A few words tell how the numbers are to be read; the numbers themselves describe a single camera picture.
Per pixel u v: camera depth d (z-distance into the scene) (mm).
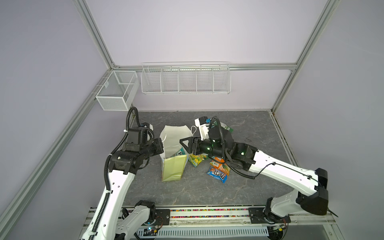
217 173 848
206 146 543
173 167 733
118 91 1030
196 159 904
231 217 753
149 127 640
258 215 741
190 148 551
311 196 412
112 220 376
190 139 548
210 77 1050
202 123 560
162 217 737
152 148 587
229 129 1085
